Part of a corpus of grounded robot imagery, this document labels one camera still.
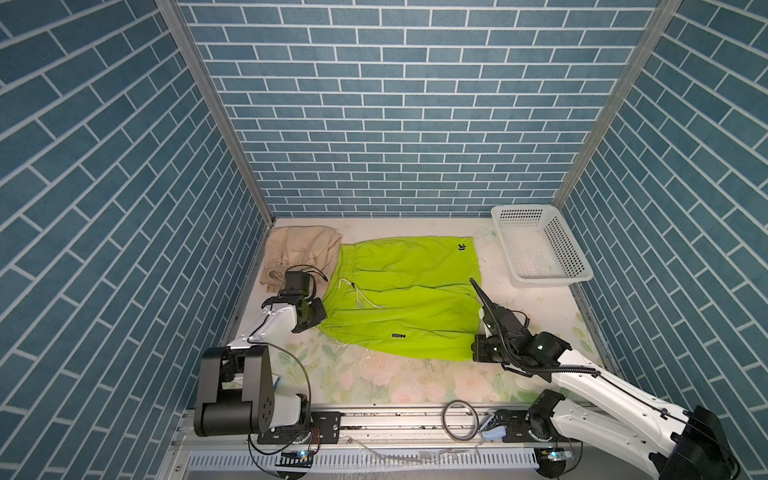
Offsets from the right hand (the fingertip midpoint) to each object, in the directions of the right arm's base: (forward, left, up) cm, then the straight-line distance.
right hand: (467, 344), depth 81 cm
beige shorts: (+31, +57, -2) cm, 65 cm away
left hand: (+7, +44, -3) cm, 45 cm away
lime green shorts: (+17, +17, -4) cm, 24 cm away
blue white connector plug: (-20, -6, -5) cm, 21 cm away
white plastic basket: (+45, -32, -9) cm, 56 cm away
